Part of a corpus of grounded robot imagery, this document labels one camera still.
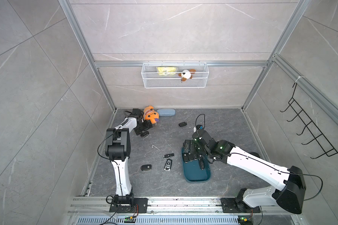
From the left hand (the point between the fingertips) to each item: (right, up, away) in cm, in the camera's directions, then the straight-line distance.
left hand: (149, 126), depth 105 cm
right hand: (+28, -9, -27) cm, 40 cm away
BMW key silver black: (+15, -24, -17) cm, 33 cm away
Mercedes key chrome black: (+15, -19, -14) cm, 28 cm away
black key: (+25, +1, +3) cm, 25 cm away
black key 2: (+1, -25, -19) cm, 31 cm away
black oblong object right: (+73, -18, -13) cm, 77 cm away
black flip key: (+26, -20, -14) cm, 36 cm away
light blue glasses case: (+13, +11, +9) cm, 20 cm away
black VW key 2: (+36, -22, -19) cm, 47 cm away
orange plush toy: (+1, +9, 0) cm, 9 cm away
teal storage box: (+31, -28, -18) cm, 45 cm away
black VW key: (+29, -19, -14) cm, 38 cm away
